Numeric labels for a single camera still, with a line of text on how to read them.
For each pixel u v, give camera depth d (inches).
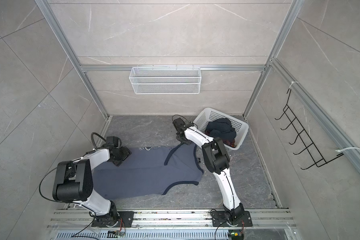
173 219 29.4
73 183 18.0
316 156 24.1
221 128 40.2
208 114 44.7
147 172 35.5
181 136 30.7
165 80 39.7
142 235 27.5
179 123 32.9
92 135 29.4
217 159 22.9
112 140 30.1
